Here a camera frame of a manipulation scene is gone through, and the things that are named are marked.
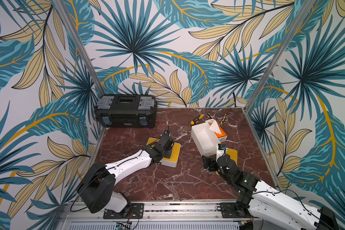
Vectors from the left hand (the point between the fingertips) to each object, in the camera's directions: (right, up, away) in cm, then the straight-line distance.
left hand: (165, 149), depth 86 cm
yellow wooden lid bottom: (+45, -5, +8) cm, 46 cm away
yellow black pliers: (+34, +21, +27) cm, 48 cm away
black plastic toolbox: (-27, +24, +9) cm, 37 cm away
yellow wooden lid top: (+6, -1, -1) cm, 6 cm away
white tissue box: (+2, -8, -2) cm, 8 cm away
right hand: (+24, -2, -7) cm, 25 cm away
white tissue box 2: (+27, +5, +15) cm, 31 cm away
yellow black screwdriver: (+22, +18, +23) cm, 37 cm away
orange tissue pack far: (+31, +14, +6) cm, 35 cm away
